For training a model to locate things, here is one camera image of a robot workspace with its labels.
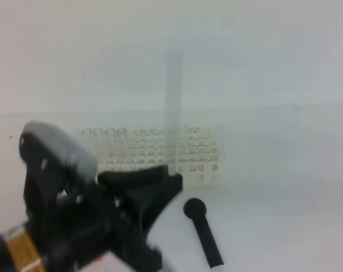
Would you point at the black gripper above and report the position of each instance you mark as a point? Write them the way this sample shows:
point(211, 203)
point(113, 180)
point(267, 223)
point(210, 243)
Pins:
point(73, 222)

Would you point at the clear glass test tube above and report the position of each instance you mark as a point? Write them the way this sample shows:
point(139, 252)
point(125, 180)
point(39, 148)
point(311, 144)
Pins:
point(173, 107)

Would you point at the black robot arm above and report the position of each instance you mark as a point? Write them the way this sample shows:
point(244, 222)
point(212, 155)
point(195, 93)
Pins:
point(18, 251)

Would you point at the clear test tube in rack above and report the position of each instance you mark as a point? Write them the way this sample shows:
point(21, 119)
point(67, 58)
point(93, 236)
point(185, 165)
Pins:
point(122, 139)
point(98, 131)
point(86, 131)
point(111, 134)

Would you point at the white plastic test tube rack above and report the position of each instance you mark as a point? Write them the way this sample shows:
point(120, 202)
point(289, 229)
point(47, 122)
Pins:
point(197, 152)

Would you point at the black plastic scoop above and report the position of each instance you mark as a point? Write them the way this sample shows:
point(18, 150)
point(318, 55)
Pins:
point(196, 210)

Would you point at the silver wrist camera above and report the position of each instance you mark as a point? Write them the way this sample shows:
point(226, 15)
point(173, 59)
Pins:
point(49, 142)

